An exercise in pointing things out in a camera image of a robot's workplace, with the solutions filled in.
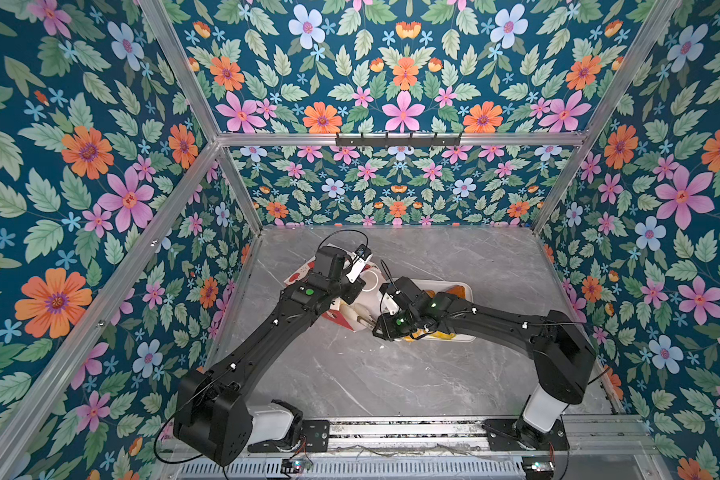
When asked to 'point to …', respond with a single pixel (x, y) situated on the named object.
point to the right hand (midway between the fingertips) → (376, 329)
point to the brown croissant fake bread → (458, 291)
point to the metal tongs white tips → (359, 312)
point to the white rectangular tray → (439, 286)
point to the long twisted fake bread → (425, 333)
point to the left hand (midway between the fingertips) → (360, 267)
